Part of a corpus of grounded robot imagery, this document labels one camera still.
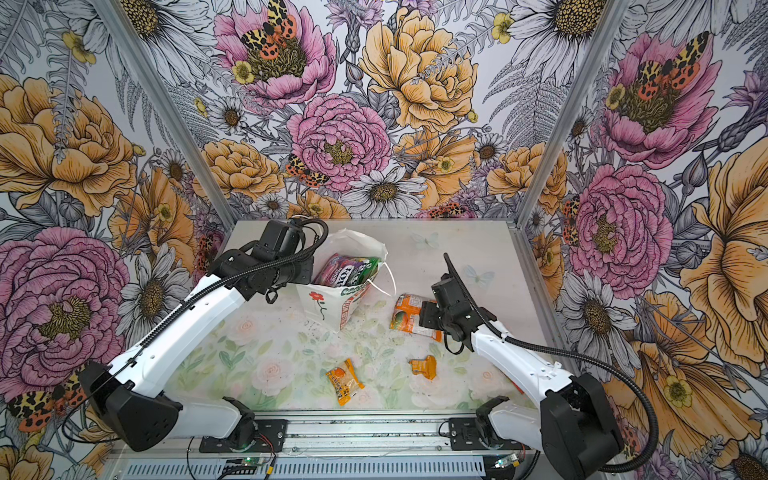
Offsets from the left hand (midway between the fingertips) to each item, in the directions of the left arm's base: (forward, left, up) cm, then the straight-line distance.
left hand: (301, 274), depth 77 cm
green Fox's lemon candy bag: (+4, -16, -5) cm, 17 cm away
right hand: (-6, -34, -16) cm, 38 cm away
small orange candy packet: (-16, -32, -22) cm, 42 cm away
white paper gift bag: (-5, -7, -8) cm, 12 cm away
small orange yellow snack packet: (-20, -10, -22) cm, 31 cm away
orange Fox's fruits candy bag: (-2, -27, -20) cm, 34 cm away
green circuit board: (-38, -49, -24) cm, 66 cm away
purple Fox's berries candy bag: (+3, -9, -3) cm, 10 cm away
